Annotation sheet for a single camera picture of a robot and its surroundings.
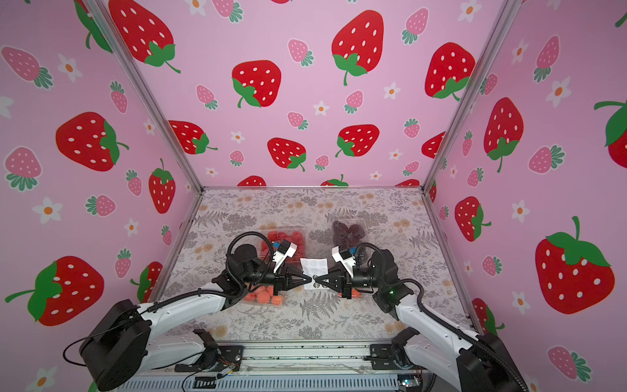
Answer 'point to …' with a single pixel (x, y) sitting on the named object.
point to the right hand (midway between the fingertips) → (316, 286)
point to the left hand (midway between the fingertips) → (310, 281)
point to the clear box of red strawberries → (296, 235)
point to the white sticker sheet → (314, 267)
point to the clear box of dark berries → (346, 237)
